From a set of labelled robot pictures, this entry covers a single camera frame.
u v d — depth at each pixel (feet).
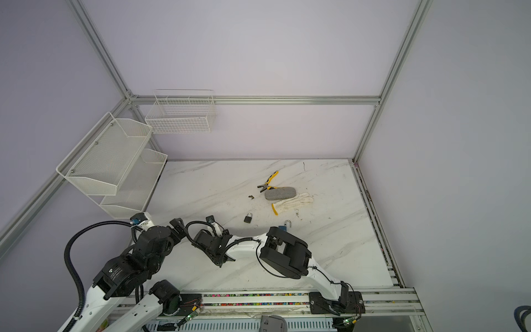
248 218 3.17
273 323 2.27
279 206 3.30
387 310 2.41
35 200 1.83
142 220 1.91
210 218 2.60
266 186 3.53
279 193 3.33
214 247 2.25
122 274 1.49
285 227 3.07
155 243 1.62
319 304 2.40
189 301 2.42
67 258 1.55
